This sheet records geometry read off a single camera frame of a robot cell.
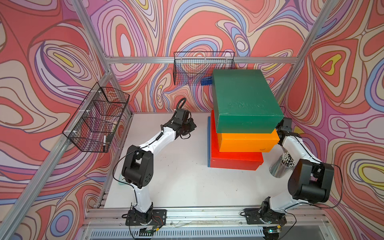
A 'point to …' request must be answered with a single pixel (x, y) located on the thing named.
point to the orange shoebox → (247, 142)
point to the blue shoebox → (209, 141)
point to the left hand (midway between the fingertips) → (197, 124)
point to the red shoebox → (231, 160)
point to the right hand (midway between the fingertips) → (257, 135)
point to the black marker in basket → (104, 143)
